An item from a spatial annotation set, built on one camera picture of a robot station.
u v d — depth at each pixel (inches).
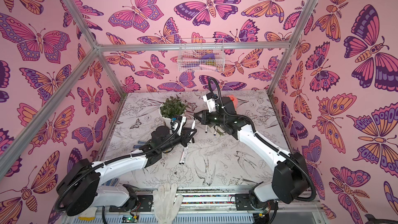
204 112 28.0
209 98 27.5
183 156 34.7
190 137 29.7
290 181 16.2
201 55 37.9
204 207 28.8
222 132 38.4
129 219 28.5
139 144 36.5
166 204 28.7
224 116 23.9
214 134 38.2
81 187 16.4
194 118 30.0
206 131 38.9
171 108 35.0
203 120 26.6
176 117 26.6
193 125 29.9
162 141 24.4
